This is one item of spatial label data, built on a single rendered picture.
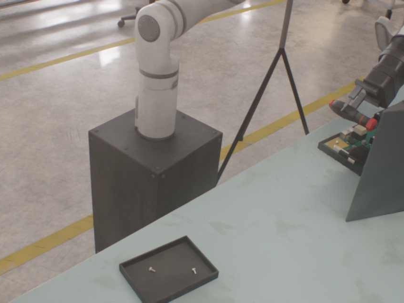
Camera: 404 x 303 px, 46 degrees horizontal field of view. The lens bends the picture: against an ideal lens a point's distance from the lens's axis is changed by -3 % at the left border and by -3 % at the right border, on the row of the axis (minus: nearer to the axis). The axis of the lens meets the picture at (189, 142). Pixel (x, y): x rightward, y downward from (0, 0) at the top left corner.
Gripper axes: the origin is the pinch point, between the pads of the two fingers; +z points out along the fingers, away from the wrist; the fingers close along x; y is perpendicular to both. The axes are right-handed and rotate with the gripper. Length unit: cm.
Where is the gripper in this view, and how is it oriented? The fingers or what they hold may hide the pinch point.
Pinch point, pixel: (342, 114)
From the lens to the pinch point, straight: 91.8
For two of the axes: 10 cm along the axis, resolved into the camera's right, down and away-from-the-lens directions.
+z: -6.5, 7.5, -1.1
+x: 4.0, 4.6, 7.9
